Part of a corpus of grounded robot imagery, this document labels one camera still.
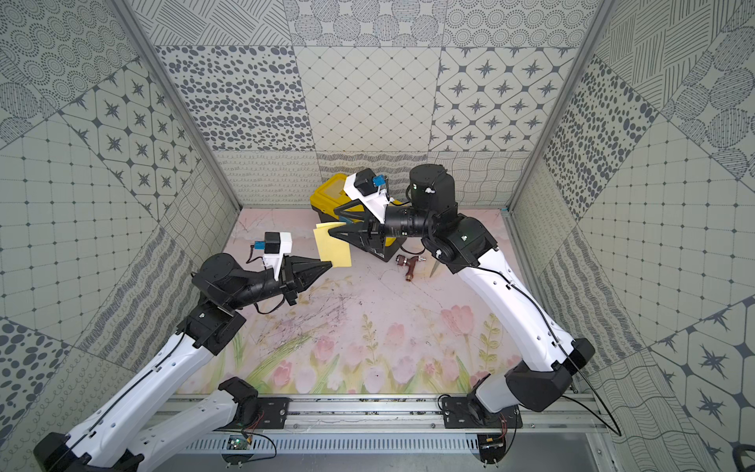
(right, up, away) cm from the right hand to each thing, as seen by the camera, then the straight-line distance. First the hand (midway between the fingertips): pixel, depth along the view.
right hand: (337, 222), depth 55 cm
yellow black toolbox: (-12, +13, +48) cm, 51 cm away
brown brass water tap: (+15, -12, +46) cm, 49 cm away
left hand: (-3, -7, +3) cm, 8 cm away
